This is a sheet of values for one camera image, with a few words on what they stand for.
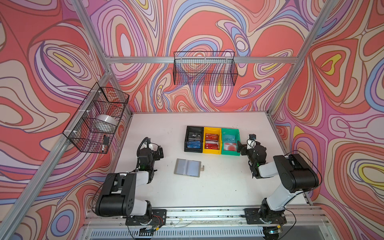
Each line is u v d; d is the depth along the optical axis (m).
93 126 0.73
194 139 1.02
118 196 0.44
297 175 0.47
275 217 0.68
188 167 0.90
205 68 0.96
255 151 0.75
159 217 0.72
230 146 0.97
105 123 0.70
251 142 0.80
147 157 0.70
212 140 1.01
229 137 1.02
